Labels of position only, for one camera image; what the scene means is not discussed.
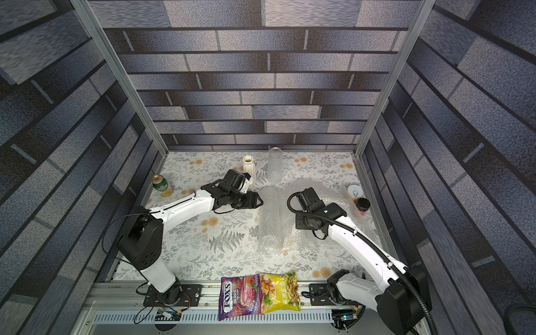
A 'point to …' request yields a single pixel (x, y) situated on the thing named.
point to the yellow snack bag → (280, 292)
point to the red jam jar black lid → (363, 204)
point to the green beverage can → (160, 183)
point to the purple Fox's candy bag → (239, 296)
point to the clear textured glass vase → (275, 169)
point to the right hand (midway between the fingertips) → (302, 218)
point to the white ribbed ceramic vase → (250, 167)
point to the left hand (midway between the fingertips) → (259, 202)
